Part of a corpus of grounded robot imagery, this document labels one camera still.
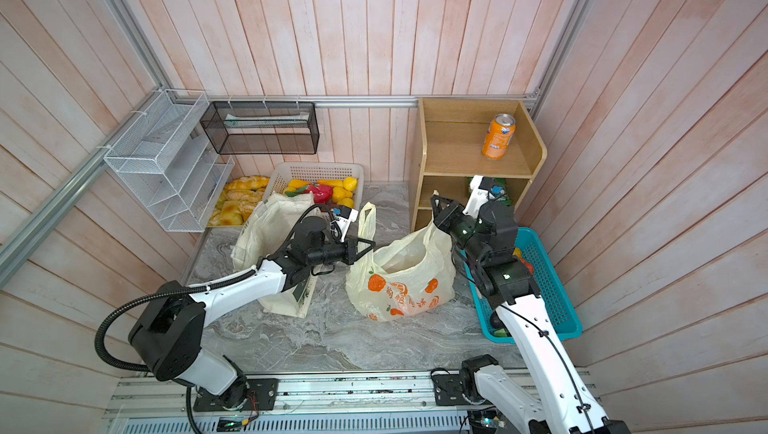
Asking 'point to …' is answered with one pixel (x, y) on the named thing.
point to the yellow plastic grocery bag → (410, 275)
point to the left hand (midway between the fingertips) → (375, 250)
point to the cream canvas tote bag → (266, 227)
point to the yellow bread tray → (237, 200)
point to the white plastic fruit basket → (331, 183)
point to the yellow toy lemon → (350, 183)
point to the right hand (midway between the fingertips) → (430, 197)
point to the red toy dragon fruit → (322, 194)
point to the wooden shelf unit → (459, 138)
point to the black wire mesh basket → (262, 127)
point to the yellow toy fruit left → (297, 183)
